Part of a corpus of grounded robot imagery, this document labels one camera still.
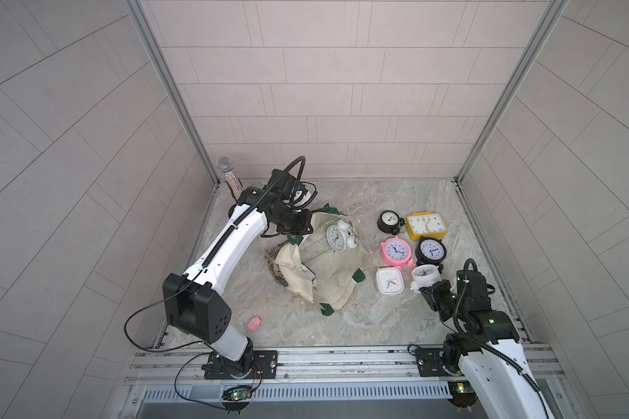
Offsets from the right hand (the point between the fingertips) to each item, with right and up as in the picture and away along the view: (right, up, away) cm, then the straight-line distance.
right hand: (416, 286), depth 79 cm
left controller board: (-50, -22, -15) cm, 57 cm away
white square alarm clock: (-7, 0, +6) cm, 9 cm away
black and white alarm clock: (+9, +8, +12) cm, 17 cm away
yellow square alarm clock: (+10, +17, +20) cm, 28 cm away
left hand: (-30, +18, -2) cm, 36 cm away
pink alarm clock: (-3, +8, +12) cm, 15 cm away
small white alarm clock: (+3, +3, +1) cm, 4 cm away
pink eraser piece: (-49, -10, -2) cm, 50 cm away
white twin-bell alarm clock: (-23, +14, +8) cm, 28 cm away
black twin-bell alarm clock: (-3, +18, +20) cm, 27 cm away
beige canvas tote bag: (-34, +4, +12) cm, 36 cm away
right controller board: (+8, -25, -11) cm, 28 cm away
